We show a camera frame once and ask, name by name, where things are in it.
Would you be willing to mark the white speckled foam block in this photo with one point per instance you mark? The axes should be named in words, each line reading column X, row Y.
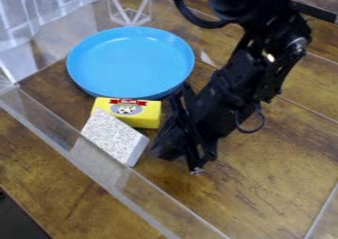
column 116, row 137

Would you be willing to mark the clear acrylic enclosure wall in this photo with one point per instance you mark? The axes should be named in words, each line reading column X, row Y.
column 269, row 189

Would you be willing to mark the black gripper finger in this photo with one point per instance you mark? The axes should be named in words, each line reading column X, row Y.
column 173, row 127
column 170, row 145

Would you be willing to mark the clear acrylic corner bracket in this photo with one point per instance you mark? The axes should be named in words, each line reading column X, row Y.
column 129, row 17

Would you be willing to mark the yellow rectangular block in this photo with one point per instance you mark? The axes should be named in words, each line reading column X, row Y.
column 138, row 113

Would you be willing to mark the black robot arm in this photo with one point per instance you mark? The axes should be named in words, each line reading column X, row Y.
column 273, row 45

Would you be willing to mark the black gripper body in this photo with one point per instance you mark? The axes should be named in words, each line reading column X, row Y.
column 213, row 113

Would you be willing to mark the blue round tray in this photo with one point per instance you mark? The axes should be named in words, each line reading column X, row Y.
column 134, row 62

